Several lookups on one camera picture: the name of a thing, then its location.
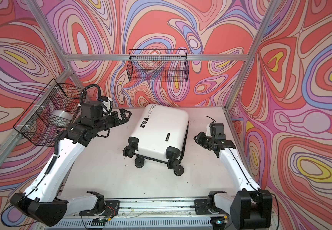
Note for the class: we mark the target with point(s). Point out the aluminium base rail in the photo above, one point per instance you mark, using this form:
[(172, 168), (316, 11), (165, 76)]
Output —
[(178, 213)]

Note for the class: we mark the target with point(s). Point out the black suitcase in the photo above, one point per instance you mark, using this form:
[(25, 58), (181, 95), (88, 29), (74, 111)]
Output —
[(160, 136)]

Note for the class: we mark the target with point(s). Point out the back wall wire basket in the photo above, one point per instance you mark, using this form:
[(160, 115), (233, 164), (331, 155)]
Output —
[(158, 65)]

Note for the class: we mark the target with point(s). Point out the white tape roll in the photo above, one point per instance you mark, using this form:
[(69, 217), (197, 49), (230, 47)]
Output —
[(60, 118)]

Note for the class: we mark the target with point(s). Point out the left wall wire basket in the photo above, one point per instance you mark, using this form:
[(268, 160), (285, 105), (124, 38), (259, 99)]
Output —
[(34, 126)]

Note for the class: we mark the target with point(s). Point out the wall wire basket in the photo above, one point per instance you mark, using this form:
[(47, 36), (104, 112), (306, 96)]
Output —
[(158, 65), (34, 126)]

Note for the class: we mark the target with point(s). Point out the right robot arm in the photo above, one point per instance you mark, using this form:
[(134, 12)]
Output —
[(251, 207)]

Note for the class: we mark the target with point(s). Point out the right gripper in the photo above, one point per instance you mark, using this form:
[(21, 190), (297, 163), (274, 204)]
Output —
[(199, 139)]

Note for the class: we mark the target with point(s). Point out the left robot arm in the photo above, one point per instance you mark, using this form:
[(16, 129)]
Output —
[(40, 200)]

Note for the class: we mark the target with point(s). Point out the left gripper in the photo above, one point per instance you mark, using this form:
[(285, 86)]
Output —
[(123, 117)]

